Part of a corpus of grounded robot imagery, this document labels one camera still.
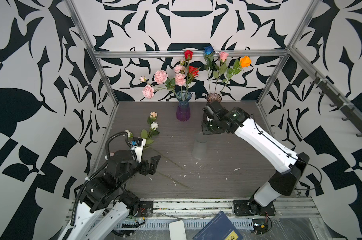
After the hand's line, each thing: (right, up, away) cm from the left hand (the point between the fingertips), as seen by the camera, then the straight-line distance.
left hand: (151, 151), depth 66 cm
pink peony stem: (+3, +33, +13) cm, 36 cm away
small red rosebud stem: (+9, -20, +17) cm, 28 cm away
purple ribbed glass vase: (+14, +18, +39) cm, 45 cm away
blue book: (+31, -36, +3) cm, 47 cm away
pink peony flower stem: (+12, +37, +21) cm, 45 cm away
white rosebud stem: (-20, +3, +32) cm, 38 cm away
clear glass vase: (+23, -2, +18) cm, 30 cm away
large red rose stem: (+20, +43, +28) cm, 55 cm away
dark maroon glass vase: (+34, +28, +30) cm, 53 cm away
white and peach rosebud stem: (-7, +6, +36) cm, 37 cm away
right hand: (+25, +10, +9) cm, 28 cm away
